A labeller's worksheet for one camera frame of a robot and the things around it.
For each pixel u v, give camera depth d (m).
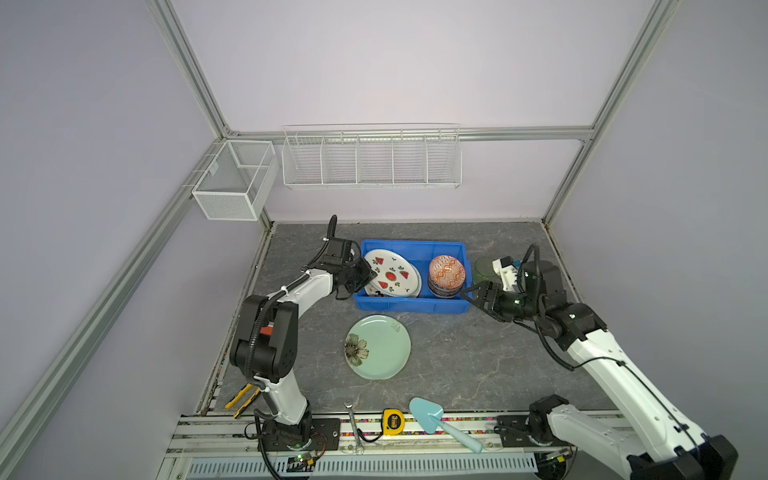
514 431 0.74
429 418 0.77
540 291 0.56
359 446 0.73
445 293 0.92
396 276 0.99
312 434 0.73
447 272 0.96
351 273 0.81
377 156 0.98
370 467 1.57
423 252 1.08
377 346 0.89
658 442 0.39
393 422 0.74
